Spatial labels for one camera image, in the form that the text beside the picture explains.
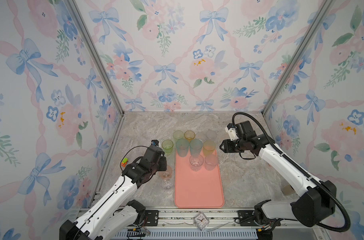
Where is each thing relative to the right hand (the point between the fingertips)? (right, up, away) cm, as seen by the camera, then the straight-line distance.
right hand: (223, 145), depth 82 cm
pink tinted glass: (-32, -17, +6) cm, 37 cm away
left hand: (-32, -6, -3) cm, 32 cm away
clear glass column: (-14, -11, +11) cm, 21 cm away
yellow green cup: (-6, -3, +13) cm, 15 cm away
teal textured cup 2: (-14, -1, +13) cm, 19 cm away
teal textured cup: (-23, -2, +13) cm, 26 cm away
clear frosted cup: (-9, +4, +17) cm, 20 cm away
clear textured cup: (-3, +5, +17) cm, 18 cm away
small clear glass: (-31, -21, +2) cm, 38 cm away
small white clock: (-13, -35, -10) cm, 39 cm away
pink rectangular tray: (-14, -24, 0) cm, 28 cm away
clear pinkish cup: (-5, -12, +11) cm, 16 cm away
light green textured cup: (-26, +5, +24) cm, 36 cm away
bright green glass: (-33, -2, +19) cm, 38 cm away
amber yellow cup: (-17, +5, +24) cm, 30 cm away
